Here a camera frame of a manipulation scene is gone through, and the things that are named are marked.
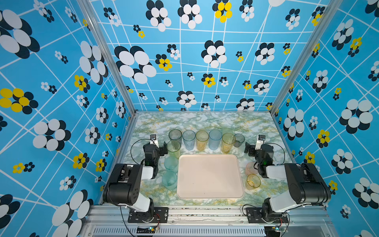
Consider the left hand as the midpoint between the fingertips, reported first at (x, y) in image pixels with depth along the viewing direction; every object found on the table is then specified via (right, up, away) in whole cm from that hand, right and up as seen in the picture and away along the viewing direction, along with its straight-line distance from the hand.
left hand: (158, 141), depth 93 cm
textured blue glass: (+35, +2, -7) cm, 36 cm away
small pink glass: (+57, -16, -5) cm, 59 cm away
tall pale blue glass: (+20, +3, -2) cm, 20 cm away
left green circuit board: (-1, -41, -22) cm, 46 cm away
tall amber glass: (+28, +2, +3) cm, 28 cm away
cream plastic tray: (+32, -22, -2) cm, 39 cm away
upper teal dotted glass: (+8, -13, -3) cm, 16 cm away
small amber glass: (+57, -22, -9) cm, 62 cm away
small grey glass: (+54, +1, +6) cm, 54 cm away
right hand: (+63, -1, 0) cm, 63 cm away
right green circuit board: (+60, -40, -24) cm, 76 cm away
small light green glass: (+47, +7, +10) cm, 48 cm away
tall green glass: (+9, -4, -1) cm, 10 cm away
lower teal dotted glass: (+8, -22, -9) cm, 25 cm away
